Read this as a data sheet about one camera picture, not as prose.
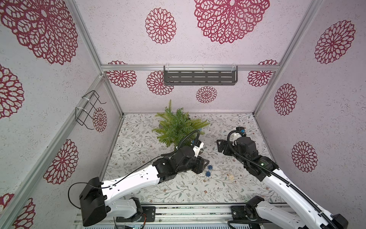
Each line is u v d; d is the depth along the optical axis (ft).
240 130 2.12
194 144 2.02
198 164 2.02
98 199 1.27
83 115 2.50
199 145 2.09
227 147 1.91
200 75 3.11
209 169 2.87
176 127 2.42
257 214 2.07
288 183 1.48
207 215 2.46
